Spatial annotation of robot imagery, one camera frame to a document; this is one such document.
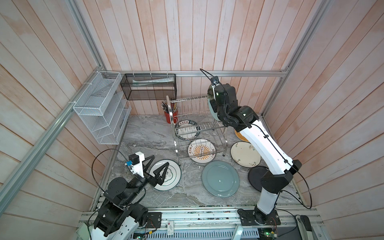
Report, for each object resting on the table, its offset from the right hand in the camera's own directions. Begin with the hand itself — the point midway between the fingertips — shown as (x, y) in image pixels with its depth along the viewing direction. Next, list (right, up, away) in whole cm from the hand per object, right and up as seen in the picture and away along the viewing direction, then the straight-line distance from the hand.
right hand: (221, 94), depth 69 cm
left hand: (-27, -31, -6) cm, 42 cm away
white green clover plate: (-25, -45, +19) cm, 55 cm away
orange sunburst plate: (-6, -31, +30) cm, 44 cm away
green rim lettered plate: (-17, -17, +46) cm, 52 cm away
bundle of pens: (-36, +3, +58) cm, 69 cm away
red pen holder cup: (-23, -9, +15) cm, 29 cm away
